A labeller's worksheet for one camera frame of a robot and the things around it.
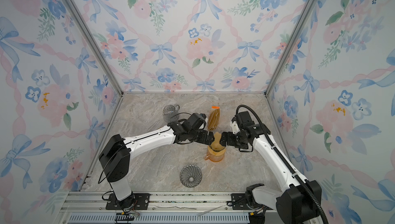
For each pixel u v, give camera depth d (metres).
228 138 0.69
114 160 0.45
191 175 0.80
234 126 0.75
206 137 0.73
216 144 0.83
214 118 0.97
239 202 0.72
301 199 0.38
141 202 0.74
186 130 0.63
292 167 0.43
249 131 0.55
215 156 0.80
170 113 1.08
